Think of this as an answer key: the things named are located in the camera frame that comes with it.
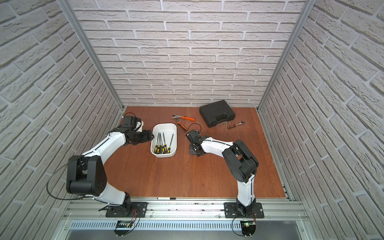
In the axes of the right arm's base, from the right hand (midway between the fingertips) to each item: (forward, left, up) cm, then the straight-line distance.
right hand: (197, 149), depth 96 cm
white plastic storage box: (+16, +20, +3) cm, 25 cm away
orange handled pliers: (+29, +16, +1) cm, 33 cm away
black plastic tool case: (+27, -16, +5) cm, 32 cm away
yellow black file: (+2, +26, +2) cm, 26 cm away
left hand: (+6, +29, +11) cm, 32 cm away
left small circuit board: (-38, +40, -3) cm, 55 cm away
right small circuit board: (-43, -22, -2) cm, 48 cm away
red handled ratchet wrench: (+20, -35, 0) cm, 41 cm away
